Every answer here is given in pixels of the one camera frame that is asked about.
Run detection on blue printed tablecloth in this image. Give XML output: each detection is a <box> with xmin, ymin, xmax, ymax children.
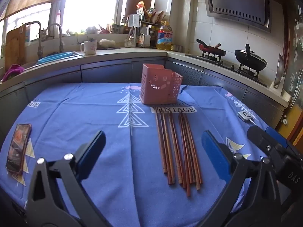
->
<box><xmin>0</xmin><ymin>82</ymin><xmax>284</xmax><ymax>227</ymax></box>

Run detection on yellow panel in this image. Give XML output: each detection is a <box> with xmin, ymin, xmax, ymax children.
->
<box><xmin>277</xmin><ymin>104</ymin><xmax>303</xmax><ymax>142</ymax></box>

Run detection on steel cleaver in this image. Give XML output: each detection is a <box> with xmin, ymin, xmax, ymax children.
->
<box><xmin>128</xmin><ymin>14</ymin><xmax>141</xmax><ymax>28</ymax></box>

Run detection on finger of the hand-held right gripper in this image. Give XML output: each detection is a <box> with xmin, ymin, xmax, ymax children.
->
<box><xmin>265</xmin><ymin>126</ymin><xmax>296</xmax><ymax>147</ymax></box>
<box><xmin>247</xmin><ymin>125</ymin><xmax>288</xmax><ymax>158</ymax></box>

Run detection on black metal rack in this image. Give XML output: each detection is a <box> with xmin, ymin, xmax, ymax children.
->
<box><xmin>140</xmin><ymin>20</ymin><xmax>166</xmax><ymax>48</ymax></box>

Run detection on white dough lump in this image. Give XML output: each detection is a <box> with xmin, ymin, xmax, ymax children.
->
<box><xmin>99</xmin><ymin>38</ymin><xmax>116</xmax><ymax>48</ymax></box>

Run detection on pink plastic utensil holder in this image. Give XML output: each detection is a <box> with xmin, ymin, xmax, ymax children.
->
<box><xmin>140</xmin><ymin>63</ymin><xmax>183</xmax><ymax>105</ymax></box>

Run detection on magenta cloth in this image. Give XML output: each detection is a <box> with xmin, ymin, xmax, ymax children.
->
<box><xmin>2</xmin><ymin>64</ymin><xmax>25</xmax><ymax>82</ymax></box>

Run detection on bagged food packets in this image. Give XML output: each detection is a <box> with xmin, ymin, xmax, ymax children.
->
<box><xmin>145</xmin><ymin>8</ymin><xmax>171</xmax><ymax>22</ymax></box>

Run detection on white plastic jug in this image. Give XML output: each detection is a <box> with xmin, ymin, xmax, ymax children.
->
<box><xmin>140</xmin><ymin>27</ymin><xmax>151</xmax><ymax>48</ymax></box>

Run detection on orange snack packet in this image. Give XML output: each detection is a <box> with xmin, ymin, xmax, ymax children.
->
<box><xmin>136</xmin><ymin>1</ymin><xmax>146</xmax><ymax>17</ymax></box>

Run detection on row of spice jars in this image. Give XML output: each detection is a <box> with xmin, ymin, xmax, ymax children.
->
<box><xmin>106</xmin><ymin>24</ymin><xmax>128</xmax><ymax>34</ymax></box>

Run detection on wooden cutting board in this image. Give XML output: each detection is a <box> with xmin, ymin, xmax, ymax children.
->
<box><xmin>4</xmin><ymin>25</ymin><xmax>26</xmax><ymax>70</ymax></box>

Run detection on square steel faucet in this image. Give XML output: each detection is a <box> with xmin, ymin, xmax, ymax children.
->
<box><xmin>24</xmin><ymin>21</ymin><xmax>44</xmax><ymax>59</ymax></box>

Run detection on steel range hood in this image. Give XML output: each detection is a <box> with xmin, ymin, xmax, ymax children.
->
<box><xmin>201</xmin><ymin>0</ymin><xmax>273</xmax><ymax>33</ymax></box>

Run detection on blue plastic basin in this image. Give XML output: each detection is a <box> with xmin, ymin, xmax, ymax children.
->
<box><xmin>37</xmin><ymin>51</ymin><xmax>73</xmax><ymax>64</ymax></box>

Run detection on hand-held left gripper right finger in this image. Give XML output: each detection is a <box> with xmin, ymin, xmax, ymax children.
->
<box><xmin>201</xmin><ymin>130</ymin><xmax>282</xmax><ymax>227</ymax></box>

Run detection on black gas stove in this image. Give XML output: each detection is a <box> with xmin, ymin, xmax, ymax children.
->
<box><xmin>185</xmin><ymin>52</ymin><xmax>268</xmax><ymax>87</ymax></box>

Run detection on red frying pan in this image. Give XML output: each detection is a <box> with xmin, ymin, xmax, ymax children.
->
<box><xmin>196</xmin><ymin>39</ymin><xmax>227</xmax><ymax>57</ymax></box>

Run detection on steel pot lid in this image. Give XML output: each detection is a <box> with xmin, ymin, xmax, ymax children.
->
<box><xmin>274</xmin><ymin>52</ymin><xmax>287</xmax><ymax>89</ymax></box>

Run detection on bunch of chopsticks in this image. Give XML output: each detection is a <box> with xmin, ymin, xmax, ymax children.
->
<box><xmin>154</xmin><ymin>111</ymin><xmax>203</xmax><ymax>197</ymax></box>

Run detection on black wok with lid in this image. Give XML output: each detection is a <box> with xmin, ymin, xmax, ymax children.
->
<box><xmin>234</xmin><ymin>44</ymin><xmax>268</xmax><ymax>72</ymax></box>

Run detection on white mug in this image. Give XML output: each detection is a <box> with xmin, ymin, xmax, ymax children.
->
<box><xmin>80</xmin><ymin>40</ymin><xmax>97</xmax><ymax>55</ymax></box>

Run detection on small white square device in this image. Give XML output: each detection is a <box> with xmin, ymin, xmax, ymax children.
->
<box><xmin>237</xmin><ymin>111</ymin><xmax>258</xmax><ymax>124</ymax></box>

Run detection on steel kitchen sink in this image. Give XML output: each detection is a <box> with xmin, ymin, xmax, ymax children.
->
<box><xmin>24</xmin><ymin>51</ymin><xmax>82</xmax><ymax>69</ymax></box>

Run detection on yellow cooking oil bottle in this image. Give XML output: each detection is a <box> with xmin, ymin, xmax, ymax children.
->
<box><xmin>157</xmin><ymin>22</ymin><xmax>173</xmax><ymax>51</ymax></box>

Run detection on blue and white bottle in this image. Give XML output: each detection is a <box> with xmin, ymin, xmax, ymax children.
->
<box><xmin>25</xmin><ymin>26</ymin><xmax>32</xmax><ymax>46</ymax></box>

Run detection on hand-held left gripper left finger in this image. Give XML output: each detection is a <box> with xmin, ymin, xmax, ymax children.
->
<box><xmin>25</xmin><ymin>130</ymin><xmax>112</xmax><ymax>227</ymax></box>

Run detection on smartphone in red case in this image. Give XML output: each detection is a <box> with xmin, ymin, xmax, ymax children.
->
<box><xmin>5</xmin><ymin>123</ymin><xmax>32</xmax><ymax>176</ymax></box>

